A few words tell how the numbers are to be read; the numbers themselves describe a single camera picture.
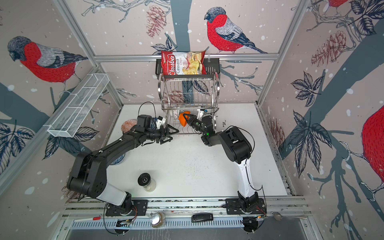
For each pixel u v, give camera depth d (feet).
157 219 2.02
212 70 3.11
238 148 1.87
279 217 2.30
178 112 3.21
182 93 3.86
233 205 2.39
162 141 2.74
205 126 2.55
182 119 3.05
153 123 2.43
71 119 2.38
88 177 1.45
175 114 3.21
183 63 2.87
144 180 2.36
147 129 2.37
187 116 3.03
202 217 2.20
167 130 2.50
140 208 2.39
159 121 2.71
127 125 3.42
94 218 2.33
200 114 2.95
